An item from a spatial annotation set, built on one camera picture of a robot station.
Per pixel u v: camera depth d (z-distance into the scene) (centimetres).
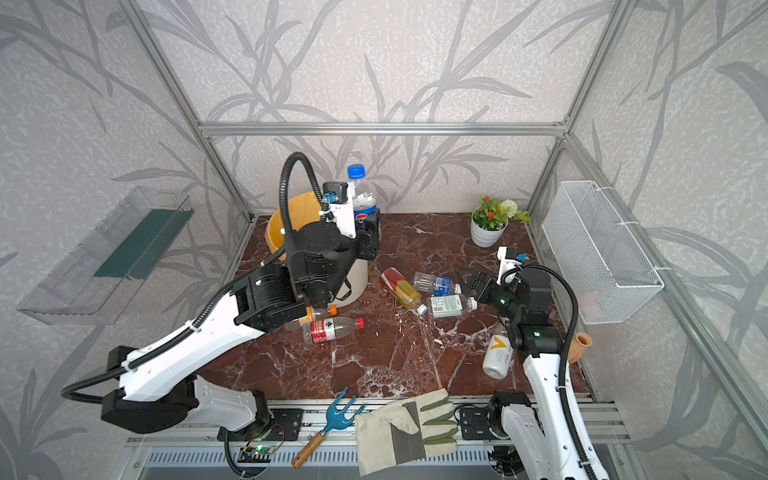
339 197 43
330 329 84
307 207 89
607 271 61
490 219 101
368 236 47
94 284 64
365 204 52
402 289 93
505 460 72
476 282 64
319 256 36
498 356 79
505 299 63
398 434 72
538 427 57
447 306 91
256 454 72
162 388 39
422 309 91
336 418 75
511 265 66
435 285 94
